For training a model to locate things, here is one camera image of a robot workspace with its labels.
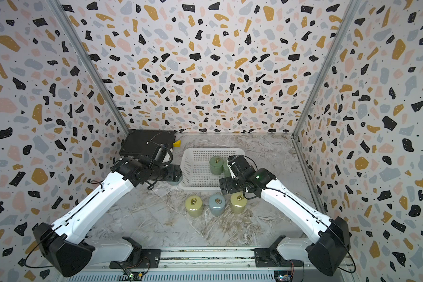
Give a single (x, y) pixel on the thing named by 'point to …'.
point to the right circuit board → (282, 275)
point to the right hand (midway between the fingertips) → (229, 184)
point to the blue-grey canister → (217, 204)
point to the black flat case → (144, 141)
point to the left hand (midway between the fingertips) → (176, 171)
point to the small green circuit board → (137, 276)
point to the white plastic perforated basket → (197, 175)
